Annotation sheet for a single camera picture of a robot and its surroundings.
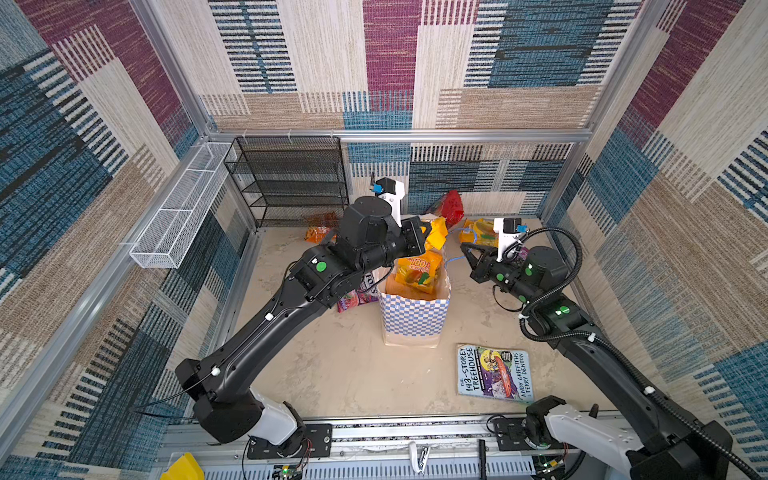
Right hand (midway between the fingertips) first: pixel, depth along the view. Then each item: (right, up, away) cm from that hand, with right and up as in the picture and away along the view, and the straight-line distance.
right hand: (461, 250), depth 71 cm
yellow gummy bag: (-7, -7, +23) cm, 25 cm away
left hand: (-7, +5, -12) cm, 15 cm away
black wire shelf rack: (-51, +25, +40) cm, 70 cm away
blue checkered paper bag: (-11, -16, +2) cm, 20 cm away
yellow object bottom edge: (-63, -50, -1) cm, 80 cm away
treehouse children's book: (+11, -33, +10) cm, 36 cm away
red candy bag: (+6, +15, +38) cm, 41 cm away
